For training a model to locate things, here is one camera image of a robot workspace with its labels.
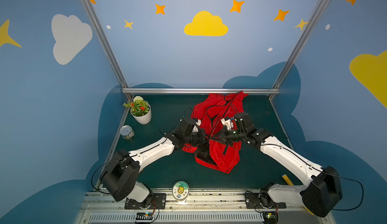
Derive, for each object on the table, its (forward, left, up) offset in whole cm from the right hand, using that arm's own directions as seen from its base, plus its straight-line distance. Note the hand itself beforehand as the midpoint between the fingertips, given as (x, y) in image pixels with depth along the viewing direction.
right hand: (212, 136), depth 75 cm
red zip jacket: (-3, -2, -12) cm, 12 cm away
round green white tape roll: (-23, +14, -13) cm, 30 cm away
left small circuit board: (-34, +32, -24) cm, 53 cm away
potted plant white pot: (+19, +44, -5) cm, 48 cm away
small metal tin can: (+9, +52, -14) cm, 55 cm away
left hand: (+2, -1, -4) cm, 5 cm away
